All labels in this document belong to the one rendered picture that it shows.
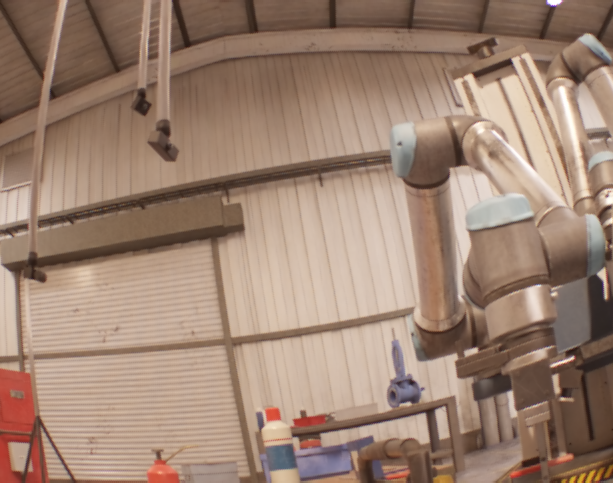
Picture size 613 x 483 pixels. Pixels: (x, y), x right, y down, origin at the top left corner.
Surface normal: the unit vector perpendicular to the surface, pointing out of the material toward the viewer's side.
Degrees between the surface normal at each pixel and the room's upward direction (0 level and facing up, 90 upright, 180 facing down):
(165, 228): 90
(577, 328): 90
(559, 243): 88
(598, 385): 90
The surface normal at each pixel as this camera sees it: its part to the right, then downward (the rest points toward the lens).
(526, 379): -0.41, -0.29
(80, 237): -0.04, -0.37
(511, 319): -0.61, -0.20
